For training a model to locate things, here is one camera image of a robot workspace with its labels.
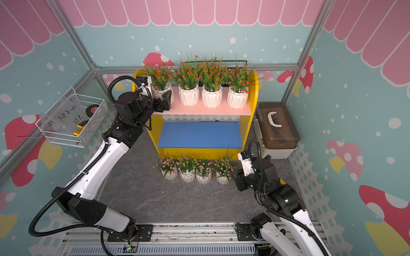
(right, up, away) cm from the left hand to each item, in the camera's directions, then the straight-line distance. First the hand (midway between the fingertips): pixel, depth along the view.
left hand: (161, 92), depth 68 cm
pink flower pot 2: (+9, -36, +17) cm, 41 cm away
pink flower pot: (0, -37, +13) cm, 39 cm away
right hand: (+32, -34, 0) cm, 46 cm away
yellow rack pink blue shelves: (+14, -16, +29) cm, 36 cm away
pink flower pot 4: (+28, -35, +11) cm, 46 cm away
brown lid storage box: (+61, -15, +26) cm, 68 cm away
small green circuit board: (-16, -70, +4) cm, 72 cm away
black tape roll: (-39, -5, +12) cm, 41 cm away
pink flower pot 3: (+18, -36, +12) cm, 42 cm away
